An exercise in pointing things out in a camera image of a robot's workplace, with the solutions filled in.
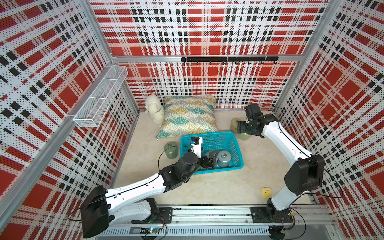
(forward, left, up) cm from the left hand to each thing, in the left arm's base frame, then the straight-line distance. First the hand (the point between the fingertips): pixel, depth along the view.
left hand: (212, 150), depth 74 cm
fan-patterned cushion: (+28, +14, -5) cm, 32 cm away
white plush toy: (+34, +37, -4) cm, 51 cm away
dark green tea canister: (+8, +24, -14) cm, 29 cm away
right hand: (+15, -21, -3) cm, 26 cm away
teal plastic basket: (+15, -13, -17) cm, 26 cm away
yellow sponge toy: (-15, -30, -21) cm, 39 cm away
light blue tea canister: (+1, -7, -12) cm, 15 cm away
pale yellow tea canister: (+9, -18, -1) cm, 20 cm away
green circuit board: (-32, +28, -20) cm, 47 cm away
